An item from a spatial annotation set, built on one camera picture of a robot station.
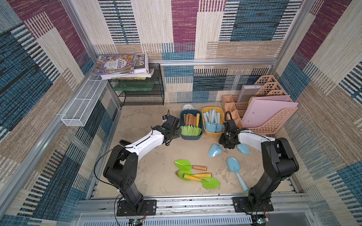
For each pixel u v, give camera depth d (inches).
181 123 42.1
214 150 36.4
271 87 39.4
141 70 31.9
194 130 39.3
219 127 40.2
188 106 45.4
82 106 37.0
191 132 39.3
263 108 34.3
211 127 39.9
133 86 38.9
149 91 40.9
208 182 32.0
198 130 39.1
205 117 42.6
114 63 32.1
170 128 27.5
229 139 28.2
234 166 34.3
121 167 17.9
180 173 32.9
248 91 41.5
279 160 19.0
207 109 43.5
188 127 40.2
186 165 34.4
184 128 40.3
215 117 42.6
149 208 28.7
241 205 28.9
